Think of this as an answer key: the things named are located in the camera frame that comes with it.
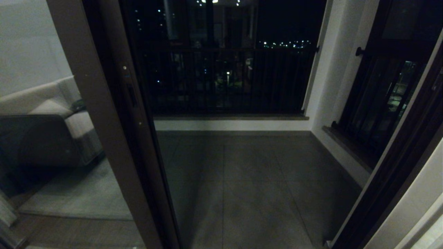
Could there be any small dark cloth item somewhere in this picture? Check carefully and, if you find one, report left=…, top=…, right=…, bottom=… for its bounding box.
left=71, top=99, right=87, bottom=113

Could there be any grey rug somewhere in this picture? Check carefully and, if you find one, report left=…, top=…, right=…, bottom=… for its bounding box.
left=16, top=157, right=134, bottom=221

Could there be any black metal balcony railing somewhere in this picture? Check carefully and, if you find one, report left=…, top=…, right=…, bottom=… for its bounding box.
left=133, top=41, right=319, bottom=114

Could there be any dark outer door frame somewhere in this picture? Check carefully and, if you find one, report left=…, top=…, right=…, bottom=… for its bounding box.
left=331, top=35, right=443, bottom=249

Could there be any brown framed glass sliding door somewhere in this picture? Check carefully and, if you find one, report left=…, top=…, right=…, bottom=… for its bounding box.
left=81, top=0, right=182, bottom=249

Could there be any brown framed fixed glass panel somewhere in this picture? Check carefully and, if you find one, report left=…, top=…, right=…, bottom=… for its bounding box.
left=0, top=0, right=163, bottom=249

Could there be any beige sofa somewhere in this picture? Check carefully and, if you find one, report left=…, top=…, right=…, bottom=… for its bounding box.
left=0, top=76, right=103, bottom=169

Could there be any beige sofa cushion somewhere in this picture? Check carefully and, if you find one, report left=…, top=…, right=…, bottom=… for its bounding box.
left=28, top=99, right=74, bottom=118

